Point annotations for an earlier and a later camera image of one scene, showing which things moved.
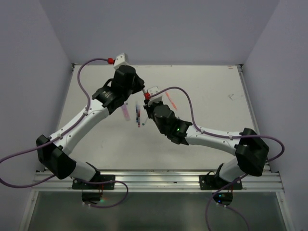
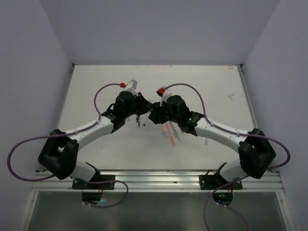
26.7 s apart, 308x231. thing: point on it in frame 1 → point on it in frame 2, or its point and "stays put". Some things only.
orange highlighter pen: (171, 101) → (170, 134)
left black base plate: (78, 185) stays put
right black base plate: (213, 182) stays put
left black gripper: (138, 84) → (145, 106)
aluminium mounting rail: (179, 181) stays put
